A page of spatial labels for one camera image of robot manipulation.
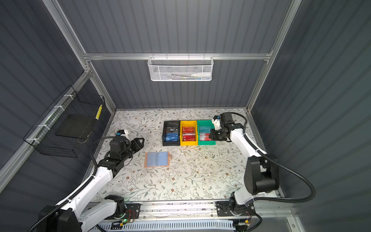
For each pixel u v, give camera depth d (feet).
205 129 3.44
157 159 3.00
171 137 3.32
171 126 3.48
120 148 2.07
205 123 3.67
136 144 2.41
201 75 2.84
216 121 2.70
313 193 1.25
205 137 3.35
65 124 2.42
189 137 3.35
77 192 1.48
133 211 2.38
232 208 2.19
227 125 2.10
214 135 2.59
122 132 2.45
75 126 2.51
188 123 3.53
